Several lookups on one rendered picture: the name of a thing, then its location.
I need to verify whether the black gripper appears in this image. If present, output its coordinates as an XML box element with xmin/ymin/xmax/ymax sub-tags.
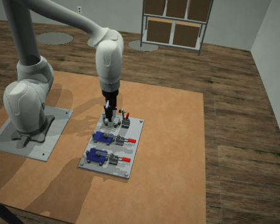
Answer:
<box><xmin>102</xmin><ymin>90</ymin><xmax>119</xmax><ymax>126</ymax></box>

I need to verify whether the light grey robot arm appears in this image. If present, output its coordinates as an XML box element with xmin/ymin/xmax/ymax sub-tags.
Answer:
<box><xmin>2</xmin><ymin>0</ymin><xmax>124</xmax><ymax>147</ymax></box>

